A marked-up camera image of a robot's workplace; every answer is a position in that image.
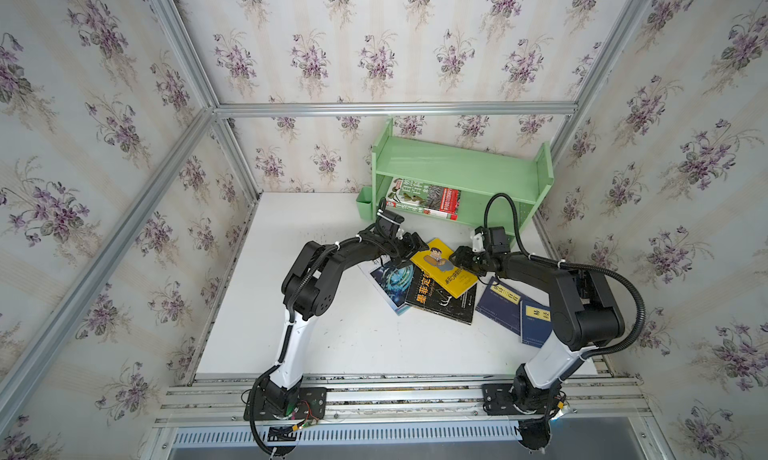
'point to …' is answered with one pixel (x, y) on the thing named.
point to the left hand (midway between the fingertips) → (425, 250)
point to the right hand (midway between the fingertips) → (454, 261)
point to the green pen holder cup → (364, 203)
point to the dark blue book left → (500, 304)
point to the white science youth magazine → (392, 282)
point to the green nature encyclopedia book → (425, 198)
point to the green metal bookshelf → (498, 190)
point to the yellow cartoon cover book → (439, 263)
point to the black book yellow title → (425, 293)
